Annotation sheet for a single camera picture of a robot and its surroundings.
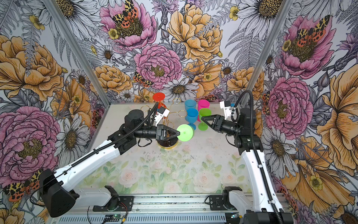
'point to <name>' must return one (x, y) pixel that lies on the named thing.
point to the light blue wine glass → (190, 103)
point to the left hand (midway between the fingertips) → (178, 138)
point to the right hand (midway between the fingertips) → (202, 124)
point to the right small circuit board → (236, 215)
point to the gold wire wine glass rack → (170, 143)
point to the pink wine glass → (202, 104)
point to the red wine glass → (159, 96)
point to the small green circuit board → (112, 218)
